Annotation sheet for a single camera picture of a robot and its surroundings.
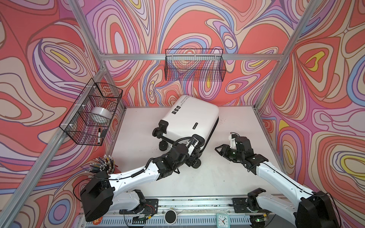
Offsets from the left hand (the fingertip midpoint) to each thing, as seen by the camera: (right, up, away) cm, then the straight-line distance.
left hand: (196, 149), depth 78 cm
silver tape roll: (-50, +19, -6) cm, 53 cm away
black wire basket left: (-58, +16, -4) cm, 61 cm away
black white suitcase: (-3, +18, +9) cm, 20 cm away
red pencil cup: (-47, -5, -7) cm, 48 cm away
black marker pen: (-51, +8, -6) cm, 52 cm away
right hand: (+13, -3, +5) cm, 15 cm away
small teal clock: (+12, -32, -10) cm, 36 cm away
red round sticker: (-50, -34, -9) cm, 61 cm away
